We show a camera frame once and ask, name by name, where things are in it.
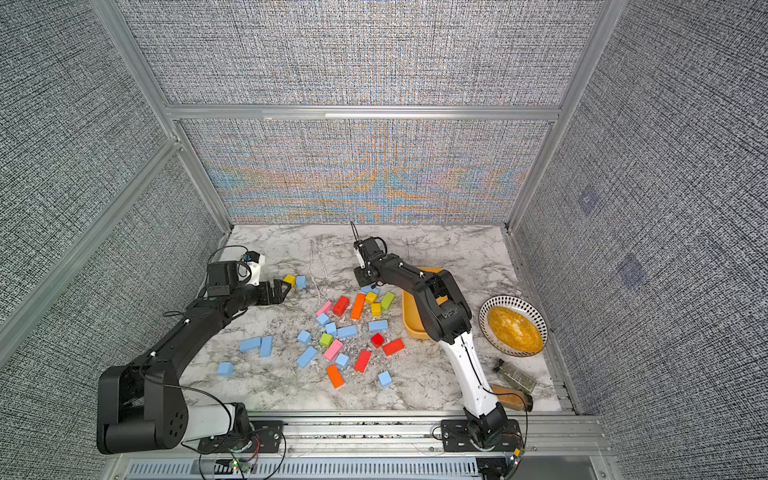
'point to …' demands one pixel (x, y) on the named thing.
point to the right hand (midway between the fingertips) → (363, 265)
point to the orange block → (335, 376)
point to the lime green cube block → (326, 340)
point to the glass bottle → (515, 375)
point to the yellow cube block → (291, 279)
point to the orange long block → (358, 306)
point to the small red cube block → (377, 340)
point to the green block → (387, 300)
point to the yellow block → (375, 309)
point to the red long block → (362, 360)
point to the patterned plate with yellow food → (512, 326)
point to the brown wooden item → (513, 399)
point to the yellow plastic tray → (412, 316)
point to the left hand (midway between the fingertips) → (280, 282)
